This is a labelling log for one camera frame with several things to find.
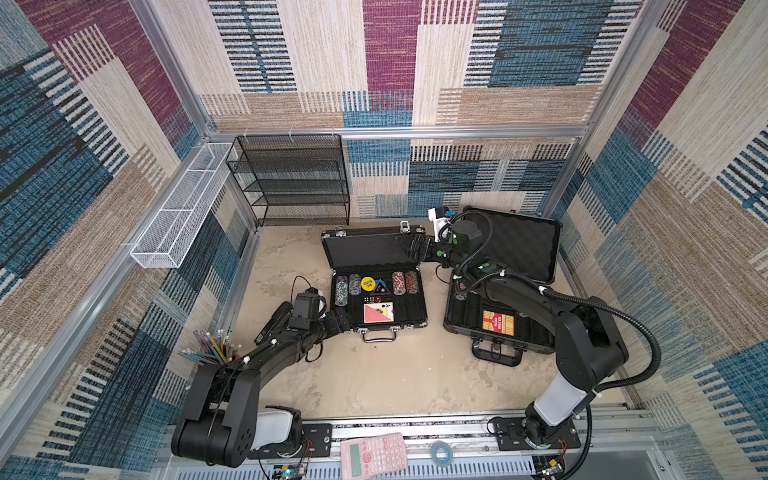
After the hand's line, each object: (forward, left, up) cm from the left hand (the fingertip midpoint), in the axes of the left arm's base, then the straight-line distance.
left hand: (342, 320), depth 91 cm
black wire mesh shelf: (+48, +20, +16) cm, 55 cm away
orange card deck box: (-2, -46, +1) cm, 46 cm away
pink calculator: (-34, -9, -1) cm, 35 cm away
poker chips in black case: (+11, -4, +2) cm, 12 cm away
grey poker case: (+23, -60, +7) cm, 65 cm away
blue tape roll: (-33, -26, -3) cm, 42 cm away
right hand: (+13, -21, +19) cm, 31 cm away
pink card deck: (+3, -11, 0) cm, 11 cm away
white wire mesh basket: (+5, +38, +31) cm, 49 cm away
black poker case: (+17, -11, +11) cm, 23 cm away
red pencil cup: (-13, +30, +9) cm, 34 cm away
